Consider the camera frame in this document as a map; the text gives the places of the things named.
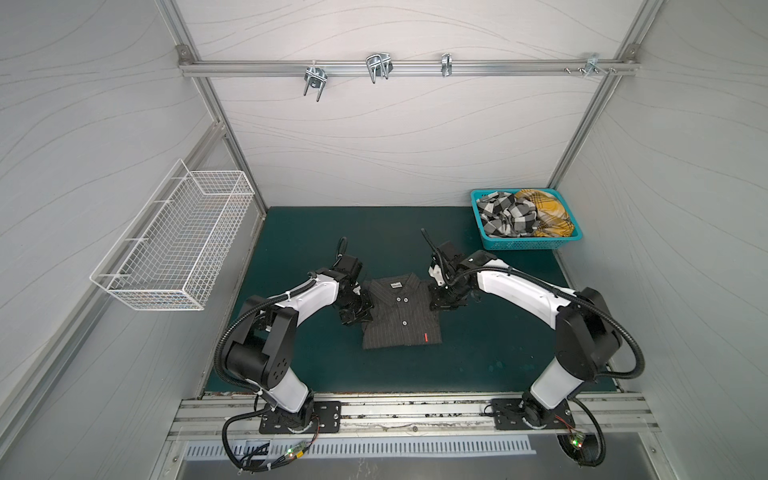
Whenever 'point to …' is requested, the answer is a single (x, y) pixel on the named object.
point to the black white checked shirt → (505, 215)
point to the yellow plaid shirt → (553, 217)
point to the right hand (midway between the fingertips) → (436, 300)
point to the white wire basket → (163, 256)
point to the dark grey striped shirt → (402, 313)
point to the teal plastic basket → (504, 243)
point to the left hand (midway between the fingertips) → (378, 312)
